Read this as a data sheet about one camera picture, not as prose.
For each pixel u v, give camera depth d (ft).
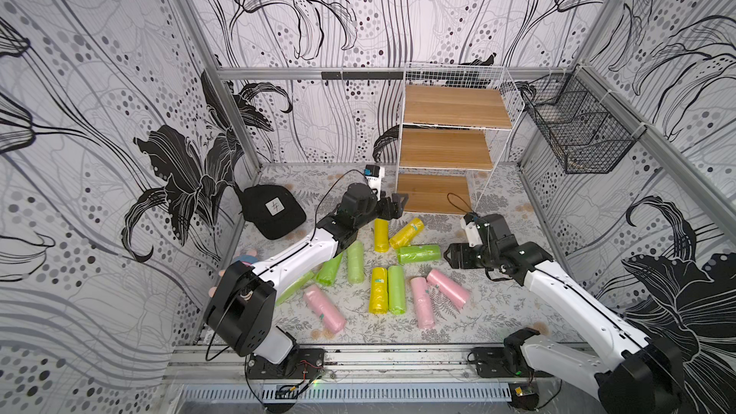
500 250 1.96
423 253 2.90
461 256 2.30
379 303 2.62
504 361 2.31
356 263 2.88
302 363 2.37
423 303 2.62
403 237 3.05
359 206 2.04
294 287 2.72
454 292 2.70
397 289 2.70
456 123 2.41
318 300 2.68
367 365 2.45
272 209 3.23
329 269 2.83
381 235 3.11
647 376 1.22
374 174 2.28
